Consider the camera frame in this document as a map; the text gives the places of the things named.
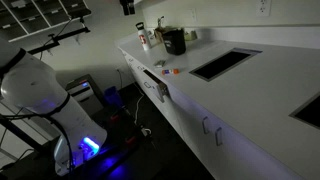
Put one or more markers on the brown cardboard box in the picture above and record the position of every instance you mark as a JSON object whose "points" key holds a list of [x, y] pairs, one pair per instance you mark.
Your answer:
{"points": [[159, 33]]}

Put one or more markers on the white wall power outlet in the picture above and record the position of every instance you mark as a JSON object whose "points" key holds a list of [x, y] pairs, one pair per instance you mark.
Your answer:
{"points": [[263, 7]]}

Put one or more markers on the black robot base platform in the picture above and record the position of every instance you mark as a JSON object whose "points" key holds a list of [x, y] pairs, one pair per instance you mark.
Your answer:
{"points": [[116, 143]]}

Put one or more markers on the grey computer box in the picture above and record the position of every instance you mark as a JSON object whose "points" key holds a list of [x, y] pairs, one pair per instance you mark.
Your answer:
{"points": [[85, 93]]}

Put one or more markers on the red clamp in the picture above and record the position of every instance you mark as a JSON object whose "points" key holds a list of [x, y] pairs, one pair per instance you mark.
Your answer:
{"points": [[130, 140], [114, 117]]}

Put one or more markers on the black metal rail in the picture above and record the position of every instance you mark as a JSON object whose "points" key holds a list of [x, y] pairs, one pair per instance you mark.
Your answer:
{"points": [[63, 36]]}

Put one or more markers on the small grey flat item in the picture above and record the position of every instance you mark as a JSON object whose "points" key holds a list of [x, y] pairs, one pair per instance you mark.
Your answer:
{"points": [[160, 63]]}

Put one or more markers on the small tape dispenser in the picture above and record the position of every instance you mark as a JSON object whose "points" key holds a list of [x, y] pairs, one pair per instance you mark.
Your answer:
{"points": [[190, 35]]}

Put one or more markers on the metal faucet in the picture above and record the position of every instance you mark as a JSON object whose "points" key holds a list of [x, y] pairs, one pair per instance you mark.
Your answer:
{"points": [[160, 20]]}

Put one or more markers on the white counter cabinet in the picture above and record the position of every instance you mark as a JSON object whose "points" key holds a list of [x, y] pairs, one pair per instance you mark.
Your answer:
{"points": [[186, 116]]}

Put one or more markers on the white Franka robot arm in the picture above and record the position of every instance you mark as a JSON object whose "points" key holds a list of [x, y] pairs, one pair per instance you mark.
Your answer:
{"points": [[36, 90]]}

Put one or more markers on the white bottle with red logo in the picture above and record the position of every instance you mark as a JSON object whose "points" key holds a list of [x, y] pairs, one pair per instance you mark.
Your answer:
{"points": [[144, 38]]}

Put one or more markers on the white cabinet drawer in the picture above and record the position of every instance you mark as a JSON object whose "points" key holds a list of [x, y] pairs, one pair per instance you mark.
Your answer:
{"points": [[156, 85]]}

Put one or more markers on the wall pigeonhole shelf unit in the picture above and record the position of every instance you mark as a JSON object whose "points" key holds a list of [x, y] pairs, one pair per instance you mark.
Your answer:
{"points": [[33, 15]]}

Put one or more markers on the white wall switch plate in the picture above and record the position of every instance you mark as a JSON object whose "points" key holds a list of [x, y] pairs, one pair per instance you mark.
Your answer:
{"points": [[193, 14]]}

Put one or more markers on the black metal stand bar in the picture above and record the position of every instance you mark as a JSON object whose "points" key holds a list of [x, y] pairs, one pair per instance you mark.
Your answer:
{"points": [[20, 133]]}

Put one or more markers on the black bin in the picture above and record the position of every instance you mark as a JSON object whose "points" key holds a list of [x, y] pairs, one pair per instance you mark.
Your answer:
{"points": [[175, 41]]}

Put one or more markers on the orange and white marker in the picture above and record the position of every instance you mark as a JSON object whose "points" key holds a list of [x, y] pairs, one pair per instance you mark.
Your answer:
{"points": [[170, 71]]}

